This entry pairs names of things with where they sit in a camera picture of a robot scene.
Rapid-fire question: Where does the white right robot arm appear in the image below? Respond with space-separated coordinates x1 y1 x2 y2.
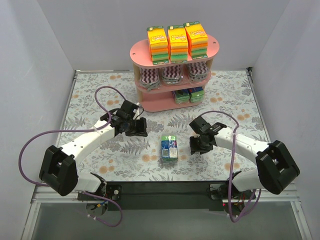
189 116 300 195

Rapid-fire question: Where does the striped pink sponge pack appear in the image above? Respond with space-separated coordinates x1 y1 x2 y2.
161 65 183 85
186 61 209 83
139 68 161 92

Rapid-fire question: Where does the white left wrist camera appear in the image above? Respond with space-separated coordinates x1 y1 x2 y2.
133 102 145 120

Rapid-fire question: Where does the blue green sponge pack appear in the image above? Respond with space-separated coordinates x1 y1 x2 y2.
173 89 190 104
160 135 178 162
187 86 205 103

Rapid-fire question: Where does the floral patterned table mat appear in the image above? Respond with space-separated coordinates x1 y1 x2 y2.
57 70 269 181

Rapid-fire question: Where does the orange sponge pack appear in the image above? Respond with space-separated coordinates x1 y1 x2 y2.
183 21 209 59
167 25 189 63
146 26 169 65

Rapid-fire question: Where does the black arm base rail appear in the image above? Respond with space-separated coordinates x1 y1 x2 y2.
104 180 228 211

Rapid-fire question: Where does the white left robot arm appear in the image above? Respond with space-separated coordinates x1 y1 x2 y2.
39 100 148 197

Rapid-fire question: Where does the pink three-tier shelf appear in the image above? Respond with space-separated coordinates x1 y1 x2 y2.
129 39 211 113

